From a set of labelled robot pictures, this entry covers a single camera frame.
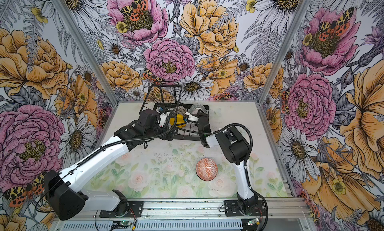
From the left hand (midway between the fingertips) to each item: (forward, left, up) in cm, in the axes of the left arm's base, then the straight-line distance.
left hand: (167, 131), depth 78 cm
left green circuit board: (-37, +20, -22) cm, 47 cm away
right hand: (+22, -19, -9) cm, 31 cm away
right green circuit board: (-37, -42, -21) cm, 60 cm away
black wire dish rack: (+13, -9, -5) cm, 16 cm away
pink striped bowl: (+21, -14, -9) cm, 27 cm away
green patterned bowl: (+32, -17, -15) cm, 39 cm away
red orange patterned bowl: (-12, -20, -19) cm, 31 cm away
